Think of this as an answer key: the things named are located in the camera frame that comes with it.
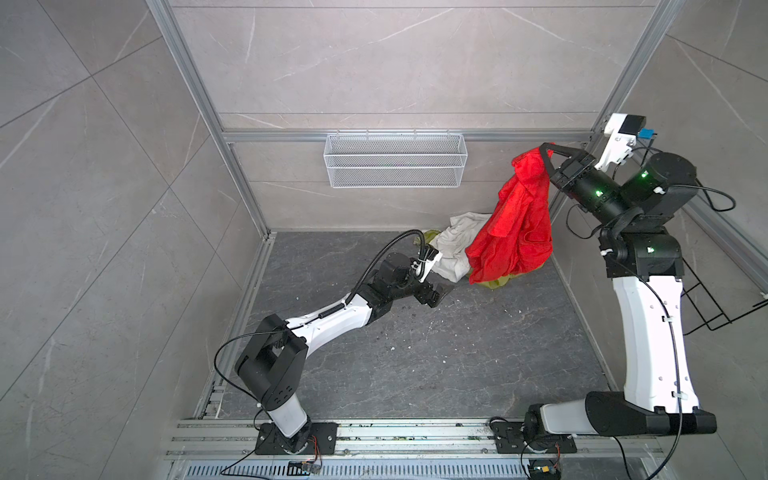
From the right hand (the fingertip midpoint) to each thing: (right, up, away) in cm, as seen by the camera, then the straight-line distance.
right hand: (538, 145), depth 53 cm
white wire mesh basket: (-25, +13, +47) cm, 55 cm away
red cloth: (+4, -16, +17) cm, 24 cm away
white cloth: (-5, -23, +50) cm, 56 cm away
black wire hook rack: (+40, -32, +10) cm, 52 cm away
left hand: (-13, -24, +27) cm, 38 cm away
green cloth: (+8, -29, +48) cm, 57 cm away
